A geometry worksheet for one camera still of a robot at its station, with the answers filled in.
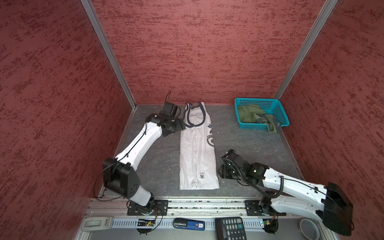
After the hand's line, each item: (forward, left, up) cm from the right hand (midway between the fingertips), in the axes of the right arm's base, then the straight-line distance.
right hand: (221, 175), depth 79 cm
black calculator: (-23, -1, -4) cm, 23 cm away
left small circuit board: (-19, +39, -7) cm, 44 cm away
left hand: (+22, +24, +13) cm, 34 cm away
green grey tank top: (+45, -28, 0) cm, 54 cm away
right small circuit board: (-22, -22, -8) cm, 32 cm away
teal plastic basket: (+52, -47, 0) cm, 70 cm away
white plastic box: (-19, +62, -3) cm, 65 cm away
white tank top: (+8, +12, -4) cm, 15 cm away
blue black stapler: (-21, +18, -1) cm, 28 cm away
